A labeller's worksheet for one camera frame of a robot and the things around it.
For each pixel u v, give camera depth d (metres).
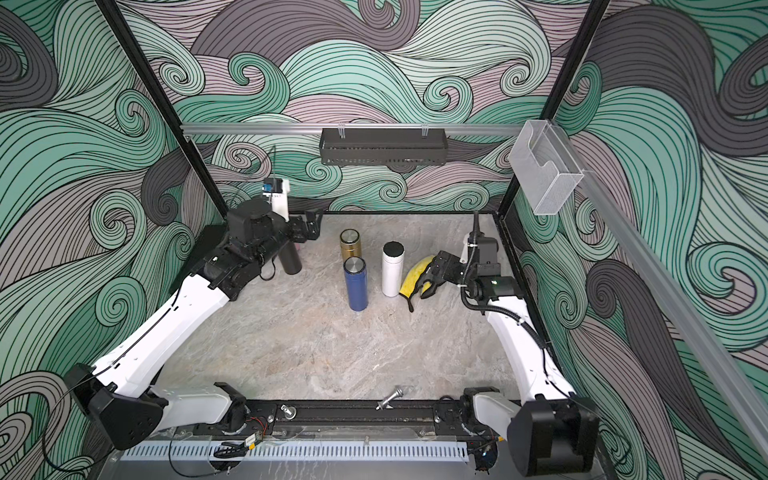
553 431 0.38
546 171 0.77
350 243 0.85
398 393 0.76
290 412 0.71
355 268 0.78
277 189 0.58
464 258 0.71
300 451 0.70
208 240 1.07
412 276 0.97
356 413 0.75
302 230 0.62
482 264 0.59
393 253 0.81
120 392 0.38
